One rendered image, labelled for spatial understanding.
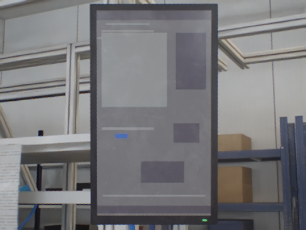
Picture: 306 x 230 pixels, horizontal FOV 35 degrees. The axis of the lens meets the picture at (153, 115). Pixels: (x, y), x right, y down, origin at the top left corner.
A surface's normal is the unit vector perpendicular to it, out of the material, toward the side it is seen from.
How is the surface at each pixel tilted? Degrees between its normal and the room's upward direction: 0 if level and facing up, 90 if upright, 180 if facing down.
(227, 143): 90
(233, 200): 90
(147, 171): 101
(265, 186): 90
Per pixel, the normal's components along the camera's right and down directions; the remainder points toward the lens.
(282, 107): -0.43, -0.15
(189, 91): 0.00, 0.02
